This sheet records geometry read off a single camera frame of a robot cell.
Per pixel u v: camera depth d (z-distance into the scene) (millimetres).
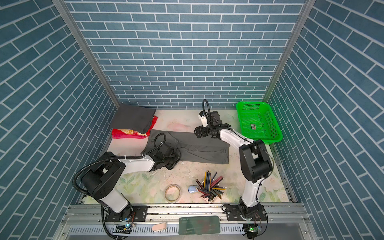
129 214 682
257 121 1134
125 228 707
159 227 696
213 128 723
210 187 750
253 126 1109
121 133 989
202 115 845
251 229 704
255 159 510
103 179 453
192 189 790
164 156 723
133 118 1120
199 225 694
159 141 848
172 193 807
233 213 736
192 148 990
